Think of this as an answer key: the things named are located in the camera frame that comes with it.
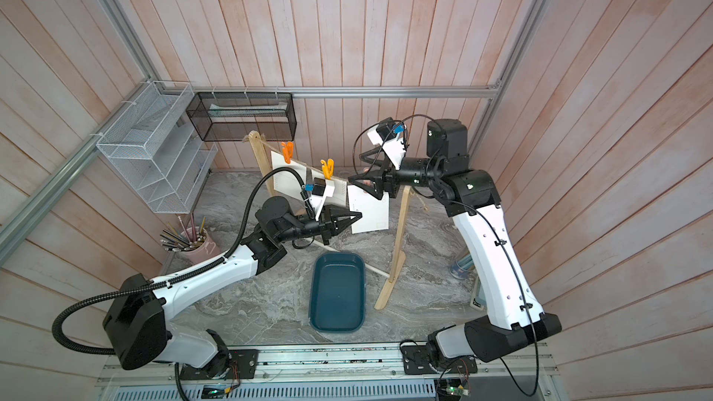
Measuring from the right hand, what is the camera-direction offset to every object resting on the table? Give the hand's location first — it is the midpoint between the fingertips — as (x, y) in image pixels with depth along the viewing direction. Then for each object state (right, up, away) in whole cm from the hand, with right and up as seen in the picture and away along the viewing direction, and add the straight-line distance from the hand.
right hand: (355, 168), depth 59 cm
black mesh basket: (-47, +24, +44) cm, 69 cm away
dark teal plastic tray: (-5, -37, +27) cm, 46 cm away
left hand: (+1, -12, +6) cm, 13 cm away
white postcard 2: (+5, -10, +6) cm, 13 cm away
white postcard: (-18, -2, +13) cm, 22 cm away
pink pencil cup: (-48, -22, +24) cm, 59 cm away
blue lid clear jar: (+33, -29, +25) cm, 50 cm away
